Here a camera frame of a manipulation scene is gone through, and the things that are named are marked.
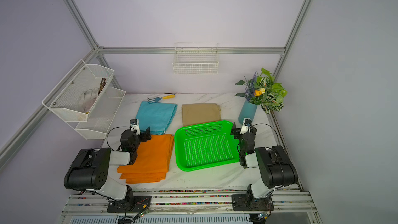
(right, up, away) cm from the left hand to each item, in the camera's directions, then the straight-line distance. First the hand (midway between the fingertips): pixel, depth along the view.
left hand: (141, 128), depth 95 cm
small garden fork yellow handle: (+3, +20, +23) cm, 30 cm away
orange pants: (+10, -18, -9) cm, 23 cm away
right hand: (+63, +3, -2) cm, 63 cm away
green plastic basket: (+39, -10, -2) cm, 40 cm away
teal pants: (+7, +7, +10) cm, 14 cm away
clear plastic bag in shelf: (-21, +18, -17) cm, 32 cm away
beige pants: (+34, +9, +14) cm, 37 cm away
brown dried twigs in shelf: (-16, +25, -13) cm, 33 cm away
